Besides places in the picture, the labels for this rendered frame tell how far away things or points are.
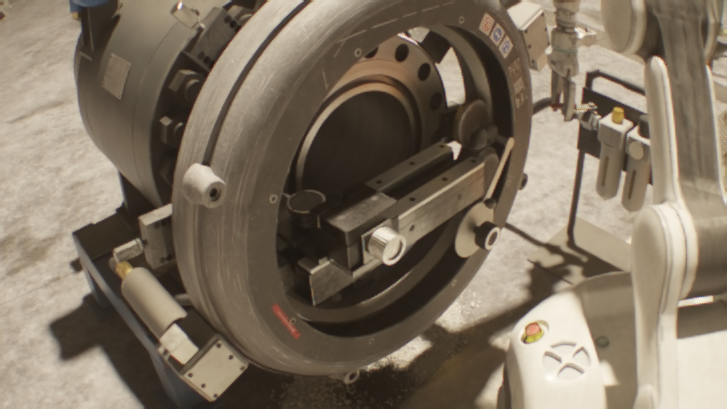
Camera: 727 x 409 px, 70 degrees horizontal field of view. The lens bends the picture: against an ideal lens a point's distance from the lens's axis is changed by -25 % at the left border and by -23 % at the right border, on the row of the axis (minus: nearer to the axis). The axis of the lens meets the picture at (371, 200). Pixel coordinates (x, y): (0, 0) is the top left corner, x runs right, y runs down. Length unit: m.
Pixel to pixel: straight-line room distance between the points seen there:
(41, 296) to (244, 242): 1.26
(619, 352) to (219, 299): 0.74
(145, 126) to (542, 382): 0.82
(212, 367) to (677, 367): 0.71
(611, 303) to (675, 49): 0.55
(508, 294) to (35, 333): 1.38
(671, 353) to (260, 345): 0.63
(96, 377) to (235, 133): 1.02
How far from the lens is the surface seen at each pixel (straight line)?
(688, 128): 1.02
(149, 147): 1.16
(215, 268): 0.87
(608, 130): 1.70
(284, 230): 0.99
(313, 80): 0.83
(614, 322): 1.30
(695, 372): 1.00
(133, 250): 0.93
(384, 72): 1.10
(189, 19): 0.85
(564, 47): 1.60
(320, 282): 0.96
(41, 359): 1.80
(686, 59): 1.05
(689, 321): 1.01
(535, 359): 1.11
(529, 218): 2.08
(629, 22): 1.03
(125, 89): 1.27
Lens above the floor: 1.16
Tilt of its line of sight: 33 degrees down
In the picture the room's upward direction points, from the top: 1 degrees counter-clockwise
